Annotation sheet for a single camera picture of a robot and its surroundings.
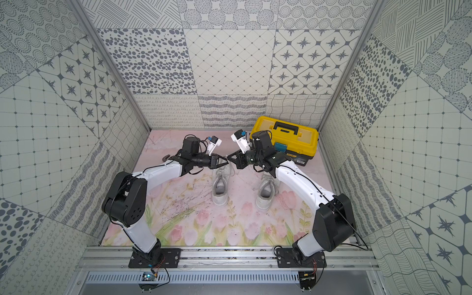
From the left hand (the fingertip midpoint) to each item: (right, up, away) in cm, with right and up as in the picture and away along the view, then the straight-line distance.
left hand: (229, 159), depth 85 cm
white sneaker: (+19, -14, +1) cm, 24 cm away
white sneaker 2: (-5, -13, +3) cm, 14 cm away
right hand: (+1, 0, -6) cm, 6 cm away
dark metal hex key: (-40, -1, +22) cm, 45 cm away
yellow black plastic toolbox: (+36, +7, +8) cm, 37 cm away
